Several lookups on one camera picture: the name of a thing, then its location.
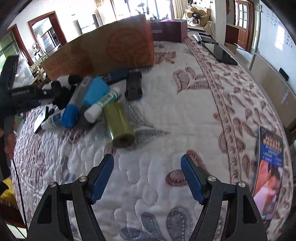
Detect dark blue remote control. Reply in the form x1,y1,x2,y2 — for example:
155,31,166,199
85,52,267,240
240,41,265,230
100,69,129,85

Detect small white tube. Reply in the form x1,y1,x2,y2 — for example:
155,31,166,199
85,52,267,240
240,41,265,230
41,109,65,130

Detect black laptop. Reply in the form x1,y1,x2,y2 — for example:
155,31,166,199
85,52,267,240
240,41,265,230
202,42,238,65

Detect brown wooden door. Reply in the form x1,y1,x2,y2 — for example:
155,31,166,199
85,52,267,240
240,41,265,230
235,1,250,51

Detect brown cardboard box orange print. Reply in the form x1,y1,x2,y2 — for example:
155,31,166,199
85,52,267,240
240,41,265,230
41,15,154,80

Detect white paisley quilted bedspread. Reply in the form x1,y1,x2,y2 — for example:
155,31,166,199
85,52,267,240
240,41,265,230
12,37,287,240

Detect colourful book cover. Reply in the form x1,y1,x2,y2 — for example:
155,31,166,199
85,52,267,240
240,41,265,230
252,126,283,224

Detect black toy car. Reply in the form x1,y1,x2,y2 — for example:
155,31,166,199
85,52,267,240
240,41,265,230
125,71,142,101

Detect brass electric floor fan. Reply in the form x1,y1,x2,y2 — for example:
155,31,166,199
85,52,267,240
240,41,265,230
185,6,209,27

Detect black white plush toy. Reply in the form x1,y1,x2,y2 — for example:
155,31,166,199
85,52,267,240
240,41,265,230
42,74,82,110

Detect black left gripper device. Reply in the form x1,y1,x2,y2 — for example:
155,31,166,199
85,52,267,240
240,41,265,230
1,55,58,116

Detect white tube green label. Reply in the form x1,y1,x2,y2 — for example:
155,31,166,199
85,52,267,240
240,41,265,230
84,87,121,123

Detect clear bottle blue cap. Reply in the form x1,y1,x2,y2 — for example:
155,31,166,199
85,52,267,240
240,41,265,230
60,76,93,128

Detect white whiteboard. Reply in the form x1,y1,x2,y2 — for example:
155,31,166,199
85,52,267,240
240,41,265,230
258,1,296,89

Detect black flat tablet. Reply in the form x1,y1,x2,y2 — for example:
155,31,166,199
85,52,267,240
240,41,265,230
198,32,219,45

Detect black flat phone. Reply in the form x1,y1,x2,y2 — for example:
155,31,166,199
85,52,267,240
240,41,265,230
34,106,49,133

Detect light blue box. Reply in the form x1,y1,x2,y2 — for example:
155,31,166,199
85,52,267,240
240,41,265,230
82,76,110,107

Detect dark maroon gift box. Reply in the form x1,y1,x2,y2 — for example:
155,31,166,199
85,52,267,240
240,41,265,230
151,19,188,43

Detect olive green cylinder roll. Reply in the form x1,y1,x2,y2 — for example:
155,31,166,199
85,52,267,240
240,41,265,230
103,102,135,148

